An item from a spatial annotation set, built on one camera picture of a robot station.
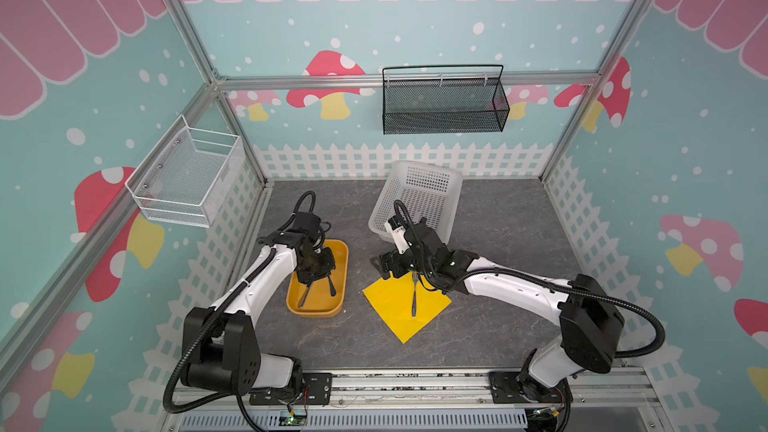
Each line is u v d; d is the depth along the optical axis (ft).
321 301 2.89
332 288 2.73
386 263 2.35
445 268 2.00
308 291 2.99
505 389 2.41
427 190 3.82
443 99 3.11
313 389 2.45
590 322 1.41
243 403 2.30
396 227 2.31
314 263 2.38
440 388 2.49
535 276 1.64
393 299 2.93
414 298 2.92
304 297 2.94
